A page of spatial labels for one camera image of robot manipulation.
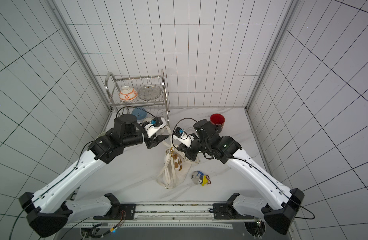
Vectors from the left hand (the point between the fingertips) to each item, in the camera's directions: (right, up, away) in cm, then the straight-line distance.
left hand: (161, 133), depth 67 cm
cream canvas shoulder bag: (+3, -22, +6) cm, 23 cm away
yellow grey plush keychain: (+18, -26, +12) cm, 34 cm away
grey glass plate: (-12, +23, +25) cm, 36 cm away
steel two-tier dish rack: (-32, +26, +21) cm, 46 cm away
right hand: (+6, -7, 0) cm, 9 cm away
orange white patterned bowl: (-23, +22, +18) cm, 36 cm away
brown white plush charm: (+7, -15, +6) cm, 18 cm away
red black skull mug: (+33, +6, +33) cm, 47 cm away
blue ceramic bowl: (-22, +11, +40) cm, 47 cm away
